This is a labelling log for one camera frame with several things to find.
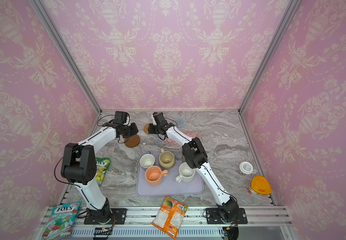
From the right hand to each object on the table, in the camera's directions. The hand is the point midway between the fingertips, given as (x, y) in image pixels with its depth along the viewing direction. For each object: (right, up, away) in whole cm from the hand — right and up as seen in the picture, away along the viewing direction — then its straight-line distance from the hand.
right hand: (148, 128), depth 106 cm
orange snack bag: (+17, -42, -34) cm, 57 cm away
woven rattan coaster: (-3, 0, +3) cm, 4 cm away
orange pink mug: (+7, -26, -20) cm, 34 cm away
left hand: (-5, -1, -10) cm, 11 cm away
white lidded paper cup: (+59, -21, -22) cm, 67 cm away
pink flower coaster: (+16, -9, -3) cm, 19 cm away
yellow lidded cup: (+62, -28, -30) cm, 75 cm away
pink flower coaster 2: (+32, -4, 0) cm, 32 cm away
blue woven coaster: (+24, +5, +7) cm, 25 cm away
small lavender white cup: (+2, -19, -17) cm, 25 cm away
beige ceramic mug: (+14, -19, -14) cm, 27 cm away
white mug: (+26, -26, -18) cm, 41 cm away
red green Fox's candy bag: (-35, -45, -36) cm, 67 cm away
